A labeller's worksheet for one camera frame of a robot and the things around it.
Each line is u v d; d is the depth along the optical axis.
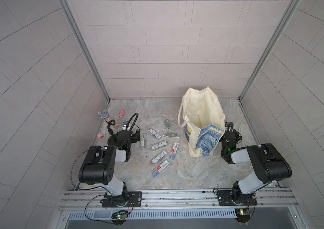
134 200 0.71
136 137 0.81
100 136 0.92
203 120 0.98
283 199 0.72
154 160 0.83
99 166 0.44
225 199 0.71
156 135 0.94
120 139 0.67
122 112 1.05
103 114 0.71
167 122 1.00
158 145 0.89
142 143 0.90
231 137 0.69
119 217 0.64
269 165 0.45
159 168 0.81
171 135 0.94
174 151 0.87
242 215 0.68
